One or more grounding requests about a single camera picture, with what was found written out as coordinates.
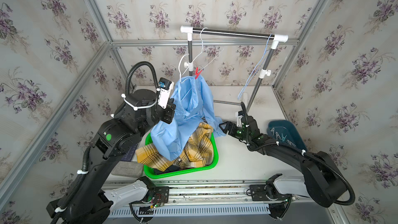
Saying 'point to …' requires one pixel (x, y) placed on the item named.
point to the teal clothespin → (283, 138)
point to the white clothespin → (272, 130)
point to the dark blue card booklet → (128, 156)
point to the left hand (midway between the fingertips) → (172, 97)
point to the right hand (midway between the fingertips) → (225, 127)
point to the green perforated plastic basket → (150, 169)
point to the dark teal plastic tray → (284, 131)
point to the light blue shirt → (193, 106)
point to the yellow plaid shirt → (197, 150)
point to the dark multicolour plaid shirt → (171, 168)
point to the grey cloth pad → (128, 168)
